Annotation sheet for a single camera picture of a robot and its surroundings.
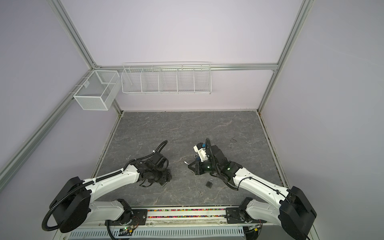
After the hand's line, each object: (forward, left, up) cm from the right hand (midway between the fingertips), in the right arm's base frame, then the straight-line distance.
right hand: (188, 167), depth 75 cm
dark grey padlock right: (-3, -11, -15) cm, 19 cm away
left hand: (-2, +13, -12) cm, 18 cm away
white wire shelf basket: (+56, +16, +16) cm, 61 cm away
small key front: (-9, -6, -14) cm, 18 cm away
